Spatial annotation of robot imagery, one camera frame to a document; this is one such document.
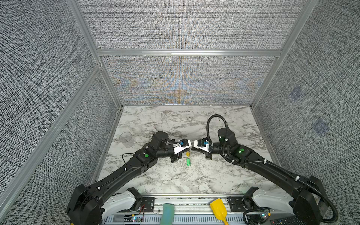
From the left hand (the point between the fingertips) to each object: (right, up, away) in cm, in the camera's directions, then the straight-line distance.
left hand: (187, 148), depth 73 cm
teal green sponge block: (-10, -33, -1) cm, 35 cm away
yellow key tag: (0, -3, +1) cm, 3 cm away
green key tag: (+2, -12, +16) cm, 20 cm away
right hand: (+2, +1, 0) cm, 3 cm away
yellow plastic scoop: (+16, -30, -1) cm, 34 cm away
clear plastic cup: (-41, +2, +24) cm, 48 cm away
